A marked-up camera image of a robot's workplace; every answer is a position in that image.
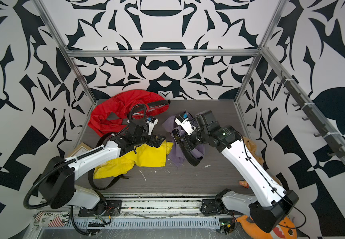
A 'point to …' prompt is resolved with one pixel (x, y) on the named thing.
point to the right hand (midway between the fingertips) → (178, 137)
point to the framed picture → (82, 148)
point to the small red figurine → (244, 183)
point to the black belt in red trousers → (113, 115)
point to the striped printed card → (52, 218)
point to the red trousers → (126, 105)
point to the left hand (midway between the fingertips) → (158, 131)
